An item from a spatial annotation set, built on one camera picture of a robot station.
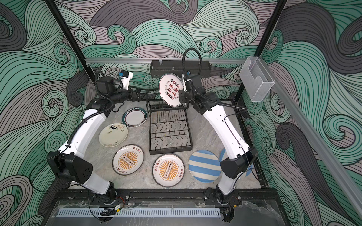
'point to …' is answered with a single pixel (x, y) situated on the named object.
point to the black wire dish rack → (169, 128)
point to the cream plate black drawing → (113, 135)
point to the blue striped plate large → (204, 165)
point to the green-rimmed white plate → (134, 117)
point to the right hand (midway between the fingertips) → (182, 91)
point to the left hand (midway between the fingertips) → (143, 87)
